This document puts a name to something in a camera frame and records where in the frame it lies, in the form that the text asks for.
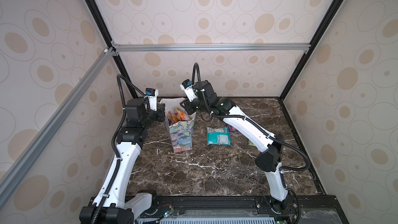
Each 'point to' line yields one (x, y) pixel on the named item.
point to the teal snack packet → (219, 136)
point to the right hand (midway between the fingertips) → (188, 99)
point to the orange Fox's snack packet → (173, 118)
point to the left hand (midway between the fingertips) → (169, 102)
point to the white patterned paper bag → (180, 123)
